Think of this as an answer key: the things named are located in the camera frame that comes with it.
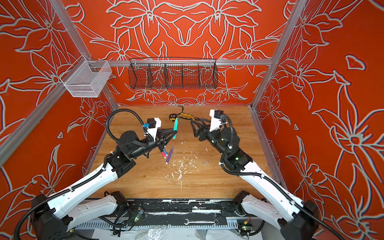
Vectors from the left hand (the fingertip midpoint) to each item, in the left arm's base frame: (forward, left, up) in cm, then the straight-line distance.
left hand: (174, 129), depth 63 cm
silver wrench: (-29, -21, -34) cm, 49 cm away
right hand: (+4, -8, +2) cm, 9 cm away
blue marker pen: (+6, +10, -33) cm, 35 cm away
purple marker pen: (+3, +7, -34) cm, 35 cm away
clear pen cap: (+1, -16, -34) cm, 37 cm away
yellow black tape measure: (+34, +9, -32) cm, 47 cm away
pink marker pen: (+4, +11, -34) cm, 36 cm away
